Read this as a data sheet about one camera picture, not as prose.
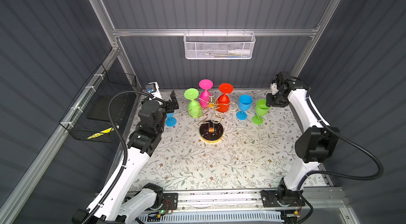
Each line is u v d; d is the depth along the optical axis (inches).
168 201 28.6
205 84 32.5
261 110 35.2
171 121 40.2
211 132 37.9
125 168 17.0
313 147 19.4
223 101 33.4
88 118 26.9
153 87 21.7
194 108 32.5
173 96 25.4
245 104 36.3
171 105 24.4
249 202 29.2
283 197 26.3
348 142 16.6
